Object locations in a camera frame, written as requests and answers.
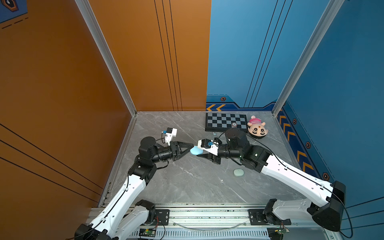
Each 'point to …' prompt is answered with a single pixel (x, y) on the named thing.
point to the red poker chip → (234, 124)
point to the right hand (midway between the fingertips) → (198, 148)
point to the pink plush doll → (256, 128)
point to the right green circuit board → (281, 231)
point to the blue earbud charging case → (196, 151)
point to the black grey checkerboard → (220, 122)
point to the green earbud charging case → (238, 172)
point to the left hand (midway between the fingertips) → (193, 147)
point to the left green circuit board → (148, 232)
